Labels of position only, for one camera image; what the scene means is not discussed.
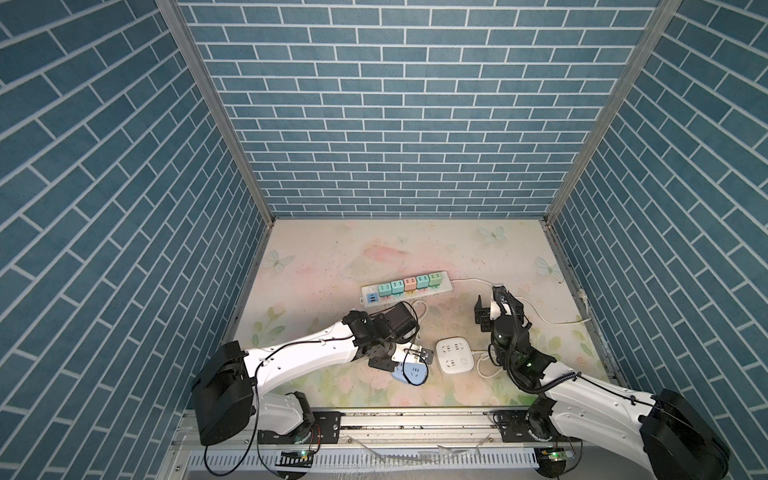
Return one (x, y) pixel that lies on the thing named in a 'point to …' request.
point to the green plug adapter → (434, 279)
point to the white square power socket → (454, 355)
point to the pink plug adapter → (410, 284)
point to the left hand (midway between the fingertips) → (396, 348)
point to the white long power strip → (370, 294)
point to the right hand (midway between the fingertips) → (492, 294)
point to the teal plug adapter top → (384, 290)
